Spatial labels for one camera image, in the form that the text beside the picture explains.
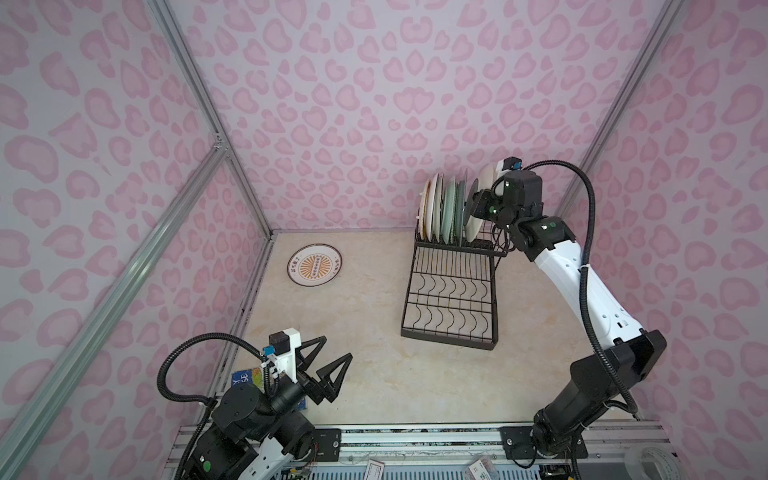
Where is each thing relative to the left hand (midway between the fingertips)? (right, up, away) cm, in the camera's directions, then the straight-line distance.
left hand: (337, 346), depth 60 cm
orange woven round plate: (+19, +30, +20) cm, 41 cm away
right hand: (+32, +34, +15) cm, 49 cm away
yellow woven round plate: (+29, +33, +20) cm, 48 cm away
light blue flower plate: (+26, +30, +18) cm, 43 cm away
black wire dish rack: (+30, +5, +39) cm, 50 cm away
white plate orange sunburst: (-18, +15, +50) cm, 55 cm away
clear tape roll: (+74, -30, +8) cm, 80 cm away
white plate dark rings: (+21, +31, +17) cm, 41 cm away
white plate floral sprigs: (+23, +29, +18) cm, 41 cm away
